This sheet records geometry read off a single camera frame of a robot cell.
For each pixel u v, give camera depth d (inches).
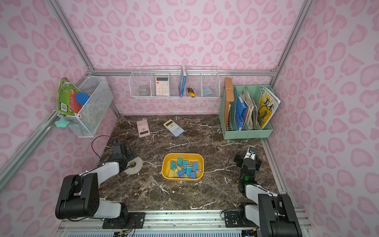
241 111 37.6
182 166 35.2
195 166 36.3
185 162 35.5
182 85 34.7
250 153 29.0
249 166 25.7
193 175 33.6
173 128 43.3
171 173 34.5
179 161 35.7
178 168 34.7
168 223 28.7
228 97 32.4
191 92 36.9
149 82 39.6
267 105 39.1
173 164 35.0
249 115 37.5
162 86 37.1
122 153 28.7
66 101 27.8
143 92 37.8
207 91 39.3
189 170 34.5
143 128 43.3
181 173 33.7
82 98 29.7
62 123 24.6
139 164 36.6
